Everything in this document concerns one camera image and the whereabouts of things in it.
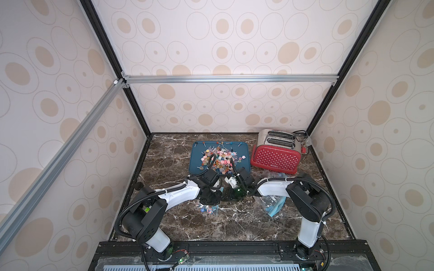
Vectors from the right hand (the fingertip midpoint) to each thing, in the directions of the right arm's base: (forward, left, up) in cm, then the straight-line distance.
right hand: (227, 197), depth 90 cm
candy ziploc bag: (-7, +8, +1) cm, 11 cm away
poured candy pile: (+20, +3, +4) cm, 20 cm away
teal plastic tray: (+31, +21, +2) cm, 38 cm away
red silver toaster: (+20, -26, +16) cm, 36 cm away
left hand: (-4, +1, +3) cm, 5 cm away
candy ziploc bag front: (-3, -23, +2) cm, 23 cm away
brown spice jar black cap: (+4, +50, +1) cm, 50 cm away
